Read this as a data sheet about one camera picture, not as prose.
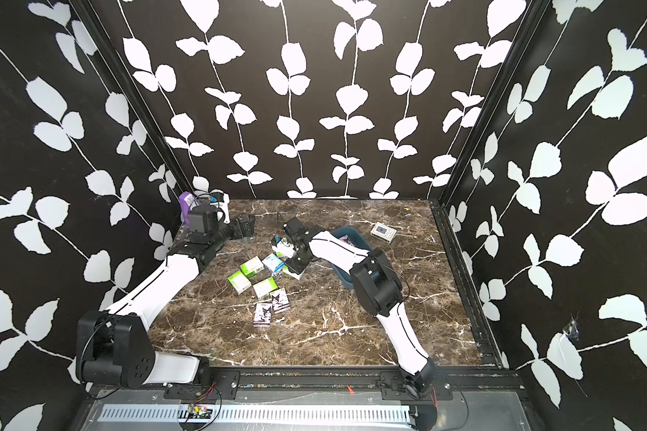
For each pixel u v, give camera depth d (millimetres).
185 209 997
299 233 775
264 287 925
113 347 413
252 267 956
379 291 573
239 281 929
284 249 855
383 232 1078
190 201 959
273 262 978
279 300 878
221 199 750
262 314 846
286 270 933
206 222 646
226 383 749
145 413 701
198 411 702
